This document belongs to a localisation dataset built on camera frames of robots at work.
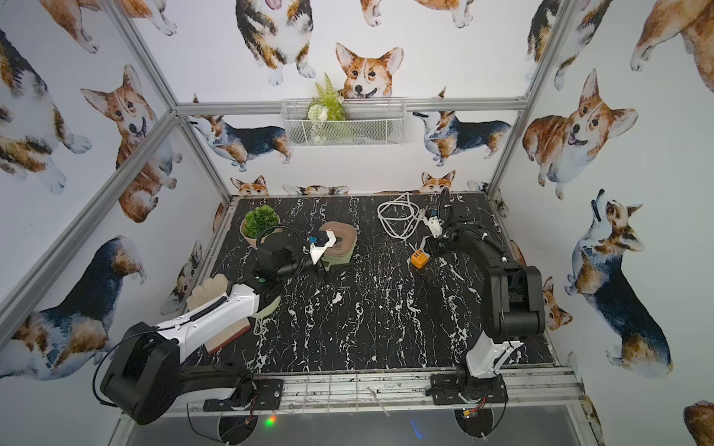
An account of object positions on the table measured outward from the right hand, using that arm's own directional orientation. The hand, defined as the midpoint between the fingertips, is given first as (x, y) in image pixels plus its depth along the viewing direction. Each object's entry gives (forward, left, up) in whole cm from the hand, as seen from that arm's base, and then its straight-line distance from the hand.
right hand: (429, 242), depth 93 cm
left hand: (-10, +25, +13) cm, 30 cm away
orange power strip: (-2, +3, -8) cm, 9 cm away
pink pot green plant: (+8, +59, +4) cm, 60 cm away
